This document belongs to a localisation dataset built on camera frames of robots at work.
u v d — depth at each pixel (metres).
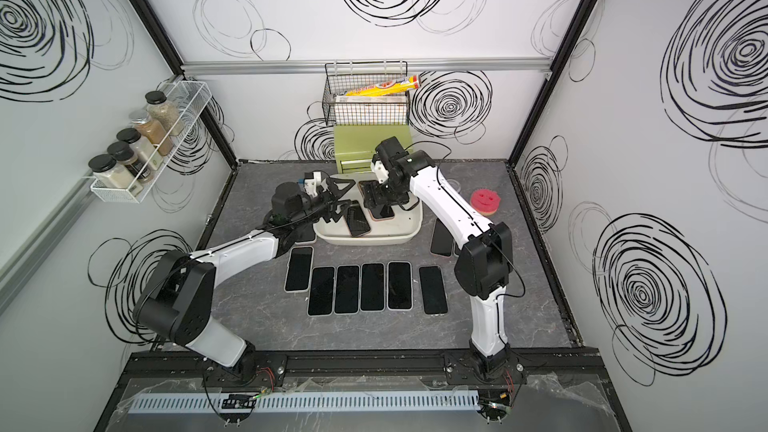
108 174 0.61
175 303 0.45
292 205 0.67
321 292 0.88
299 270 0.89
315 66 0.90
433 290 0.87
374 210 0.88
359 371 0.75
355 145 1.00
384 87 0.87
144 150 0.68
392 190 0.71
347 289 0.86
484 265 0.50
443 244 0.96
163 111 0.75
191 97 0.93
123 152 0.63
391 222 0.82
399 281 0.89
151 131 0.71
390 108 0.86
